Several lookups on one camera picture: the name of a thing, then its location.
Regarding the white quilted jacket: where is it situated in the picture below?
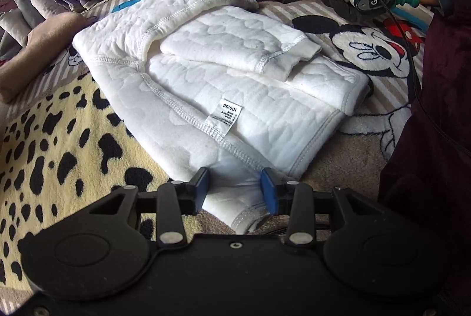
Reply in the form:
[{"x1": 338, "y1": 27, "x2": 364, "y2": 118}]
[{"x1": 73, "y1": 0, "x2": 369, "y2": 234}]

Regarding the beige folded fleece garment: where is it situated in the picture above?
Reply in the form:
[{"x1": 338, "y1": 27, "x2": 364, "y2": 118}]
[{"x1": 1, "y1": 11, "x2": 97, "y2": 104}]

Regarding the grey folded garment row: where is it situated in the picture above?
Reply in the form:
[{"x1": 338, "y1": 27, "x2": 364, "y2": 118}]
[{"x1": 1, "y1": 0, "x2": 66, "y2": 62}]

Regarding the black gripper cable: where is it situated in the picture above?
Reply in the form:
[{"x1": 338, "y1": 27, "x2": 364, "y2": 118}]
[{"x1": 329, "y1": 0, "x2": 424, "y2": 107}]

